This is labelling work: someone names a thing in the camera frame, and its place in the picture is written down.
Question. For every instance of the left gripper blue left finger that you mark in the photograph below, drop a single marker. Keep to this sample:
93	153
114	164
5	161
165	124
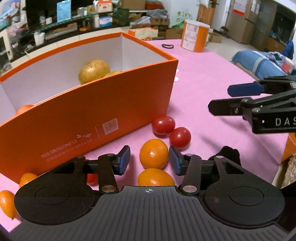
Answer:
124	159

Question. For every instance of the red cherry tomato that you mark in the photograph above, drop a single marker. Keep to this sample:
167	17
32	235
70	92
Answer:
163	125
92	179
180	137

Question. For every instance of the small orange kumquat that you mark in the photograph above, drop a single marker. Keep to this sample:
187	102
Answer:
7	204
155	177
26	178
154	154

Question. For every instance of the small yellow potato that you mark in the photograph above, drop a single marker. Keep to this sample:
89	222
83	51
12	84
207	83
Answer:
112	73

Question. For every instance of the orange white canister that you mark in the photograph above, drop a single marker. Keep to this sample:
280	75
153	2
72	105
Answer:
194	36

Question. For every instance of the orange cardboard box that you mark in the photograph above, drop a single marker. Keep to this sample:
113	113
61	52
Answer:
70	119

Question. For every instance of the large yellow potato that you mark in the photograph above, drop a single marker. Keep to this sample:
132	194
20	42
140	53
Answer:
92	71

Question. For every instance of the blue striped cushion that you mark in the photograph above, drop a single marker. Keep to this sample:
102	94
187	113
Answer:
260	64

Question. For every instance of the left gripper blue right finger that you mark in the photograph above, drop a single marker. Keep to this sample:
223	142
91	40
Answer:
176	160

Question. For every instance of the white tv cabinet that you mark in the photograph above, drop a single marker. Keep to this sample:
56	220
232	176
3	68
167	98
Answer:
69	38

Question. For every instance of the pink flower tablecloth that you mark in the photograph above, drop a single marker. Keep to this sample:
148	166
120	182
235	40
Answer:
225	193

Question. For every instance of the large orange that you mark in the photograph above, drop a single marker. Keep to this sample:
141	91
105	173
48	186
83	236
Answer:
24	108

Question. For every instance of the light blue box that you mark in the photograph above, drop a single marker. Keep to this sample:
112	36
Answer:
63	10

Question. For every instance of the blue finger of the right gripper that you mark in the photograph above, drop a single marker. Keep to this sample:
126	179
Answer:
248	89

